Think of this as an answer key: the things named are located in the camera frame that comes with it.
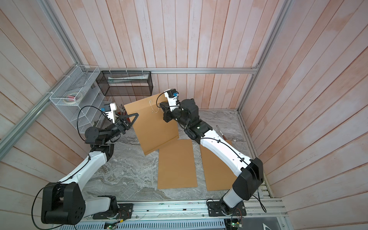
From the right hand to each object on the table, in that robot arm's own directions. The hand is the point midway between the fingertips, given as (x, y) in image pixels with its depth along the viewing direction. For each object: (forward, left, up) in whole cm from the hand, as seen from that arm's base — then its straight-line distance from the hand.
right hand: (159, 104), depth 69 cm
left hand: (-7, +9, -2) cm, 12 cm away
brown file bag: (-16, -7, -39) cm, 43 cm away
